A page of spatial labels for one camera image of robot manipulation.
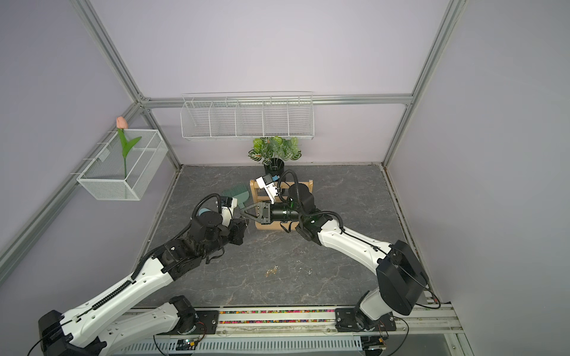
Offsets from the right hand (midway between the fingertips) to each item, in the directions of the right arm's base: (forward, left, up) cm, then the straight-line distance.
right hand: (239, 213), depth 65 cm
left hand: (+2, -1, -9) cm, 9 cm away
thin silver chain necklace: (-5, -19, -31) cm, 37 cm away
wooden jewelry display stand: (+16, -2, -12) cm, 20 cm away
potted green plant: (+36, -8, -8) cm, 37 cm away
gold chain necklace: (-7, -8, -31) cm, 33 cm away
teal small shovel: (+20, +26, -30) cm, 44 cm away
